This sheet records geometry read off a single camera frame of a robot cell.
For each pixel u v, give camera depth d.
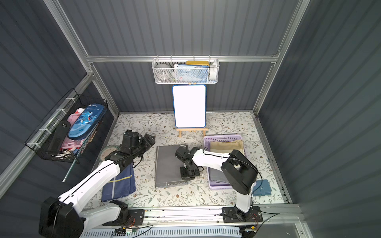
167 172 0.89
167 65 0.87
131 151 0.63
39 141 0.60
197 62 0.88
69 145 0.65
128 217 0.71
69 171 0.61
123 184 0.84
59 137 0.64
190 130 1.03
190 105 0.93
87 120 0.68
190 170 0.74
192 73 0.88
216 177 0.81
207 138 0.96
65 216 0.38
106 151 0.96
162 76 0.87
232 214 0.74
